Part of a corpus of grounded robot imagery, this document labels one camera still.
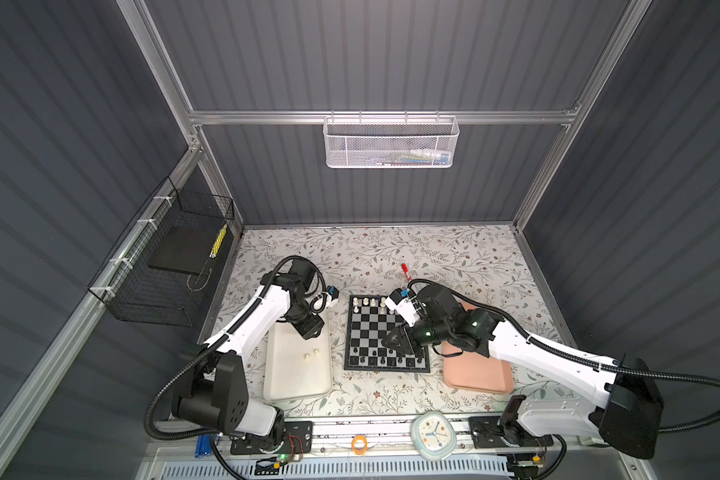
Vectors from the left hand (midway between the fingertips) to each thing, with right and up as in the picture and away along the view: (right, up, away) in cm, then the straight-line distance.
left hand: (308, 326), depth 84 cm
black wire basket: (-32, +19, -11) cm, 38 cm away
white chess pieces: (-1, -9, +1) cm, 9 cm away
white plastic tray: (-4, -12, +1) cm, 13 cm away
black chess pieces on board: (+21, -9, -1) cm, 23 cm away
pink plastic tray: (+47, -13, +1) cm, 49 cm away
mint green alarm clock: (+33, -23, -13) cm, 42 cm away
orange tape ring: (+16, -26, -11) cm, 32 cm away
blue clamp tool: (-22, -25, -13) cm, 36 cm away
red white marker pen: (+31, +14, +22) cm, 40 cm away
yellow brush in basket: (-24, +24, -4) cm, 34 cm away
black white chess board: (+17, 0, +9) cm, 20 cm away
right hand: (+22, -2, -11) cm, 24 cm away
